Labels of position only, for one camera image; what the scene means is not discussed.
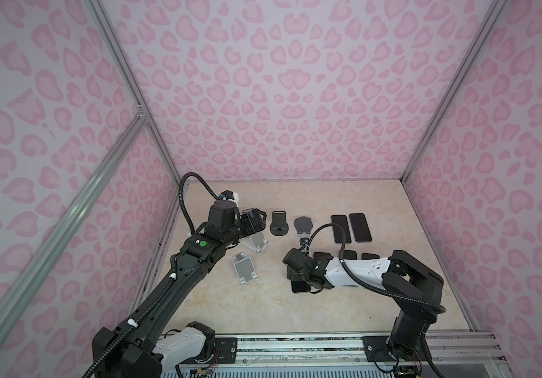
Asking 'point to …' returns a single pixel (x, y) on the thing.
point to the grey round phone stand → (246, 210)
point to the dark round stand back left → (279, 227)
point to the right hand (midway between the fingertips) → (297, 268)
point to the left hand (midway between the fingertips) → (257, 213)
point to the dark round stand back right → (303, 224)
